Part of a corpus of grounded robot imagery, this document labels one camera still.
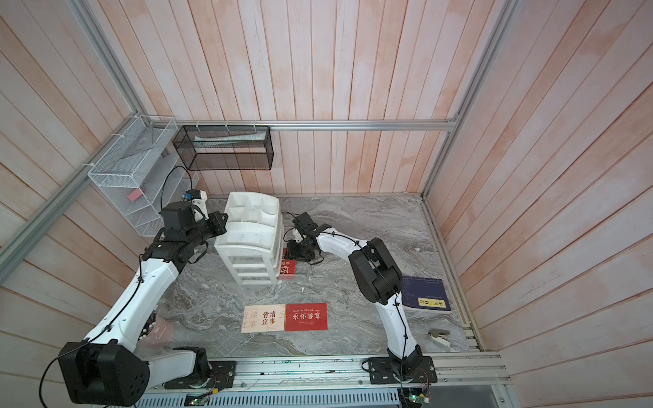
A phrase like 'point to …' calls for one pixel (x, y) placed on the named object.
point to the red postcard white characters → (302, 317)
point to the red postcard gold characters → (288, 267)
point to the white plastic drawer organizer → (252, 244)
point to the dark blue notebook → (424, 292)
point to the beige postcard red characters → (264, 319)
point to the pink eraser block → (134, 195)
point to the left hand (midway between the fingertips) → (228, 218)
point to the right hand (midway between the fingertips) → (289, 256)
